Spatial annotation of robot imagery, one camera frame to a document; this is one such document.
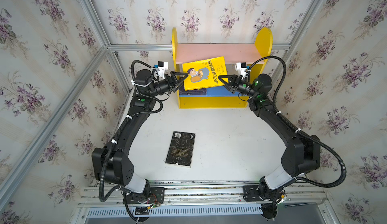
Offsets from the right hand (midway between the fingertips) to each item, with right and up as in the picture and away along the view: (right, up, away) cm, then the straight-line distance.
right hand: (216, 80), depth 68 cm
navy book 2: (-11, -4, +27) cm, 30 cm away
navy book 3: (-12, -5, +30) cm, 33 cm away
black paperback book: (-18, -38, +20) cm, 46 cm away
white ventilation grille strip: (-36, -64, +3) cm, 73 cm away
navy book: (-9, -3, +28) cm, 29 cm away
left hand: (-14, +2, -1) cm, 14 cm away
